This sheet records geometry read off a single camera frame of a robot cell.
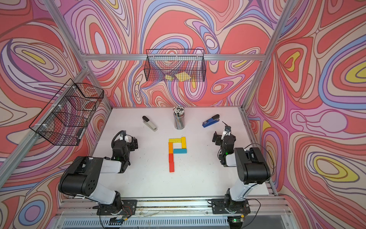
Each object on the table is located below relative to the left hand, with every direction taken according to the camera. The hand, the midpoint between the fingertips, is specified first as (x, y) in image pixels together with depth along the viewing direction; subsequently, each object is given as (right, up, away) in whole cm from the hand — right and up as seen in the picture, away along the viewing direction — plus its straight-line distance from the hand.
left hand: (128, 138), depth 93 cm
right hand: (+63, +2, +3) cm, 63 cm away
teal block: (+34, -8, +1) cm, 35 cm away
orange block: (+28, -7, +3) cm, 29 cm away
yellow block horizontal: (+29, -2, +6) cm, 30 cm away
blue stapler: (+61, +13, +16) cm, 64 cm away
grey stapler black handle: (+9, +11, +12) cm, 19 cm away
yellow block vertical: (+37, -2, +6) cm, 37 cm away
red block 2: (+29, -16, -4) cm, 34 cm away
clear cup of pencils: (+34, +14, +3) cm, 37 cm away
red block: (+29, -13, -2) cm, 31 cm away
